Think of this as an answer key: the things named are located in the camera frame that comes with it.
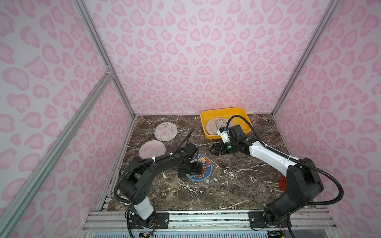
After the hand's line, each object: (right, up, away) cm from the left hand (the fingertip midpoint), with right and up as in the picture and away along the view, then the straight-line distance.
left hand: (196, 174), depth 88 cm
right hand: (+12, +15, -1) cm, 19 cm away
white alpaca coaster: (+13, +29, +23) cm, 39 cm away
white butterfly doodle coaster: (-23, +25, +23) cm, 40 cm away
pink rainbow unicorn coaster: (-31, +13, +13) cm, 36 cm away
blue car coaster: (+6, +3, +3) cm, 8 cm away
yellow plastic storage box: (+23, +38, +27) cm, 52 cm away
